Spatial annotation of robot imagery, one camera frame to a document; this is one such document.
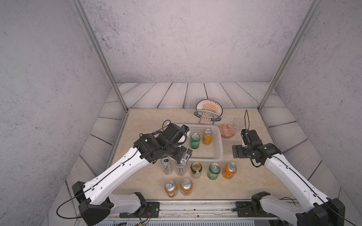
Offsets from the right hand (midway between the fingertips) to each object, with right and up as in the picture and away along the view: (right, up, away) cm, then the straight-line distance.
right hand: (243, 149), depth 80 cm
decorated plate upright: (-15, +27, +21) cm, 37 cm away
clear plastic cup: (+7, +14, +25) cm, 30 cm away
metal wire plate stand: (-12, +17, +24) cm, 32 cm away
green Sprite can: (-18, -11, -4) cm, 22 cm away
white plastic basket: (-14, -5, +13) cm, 20 cm away
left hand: (-32, +2, -13) cm, 35 cm away
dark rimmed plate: (-17, +20, +19) cm, 33 cm away
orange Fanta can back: (-40, -17, -9) cm, 44 cm away
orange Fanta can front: (-9, -10, -3) cm, 14 cm away
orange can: (-19, +6, +11) cm, 22 cm away
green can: (-26, +4, +9) cm, 28 cm away
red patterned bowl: (-2, +8, +24) cm, 26 cm away
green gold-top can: (-27, -10, -3) cm, 29 cm away
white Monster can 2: (-43, -6, -3) cm, 43 cm away
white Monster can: (-35, -9, -3) cm, 37 cm away
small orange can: (-32, -16, -9) cm, 37 cm away
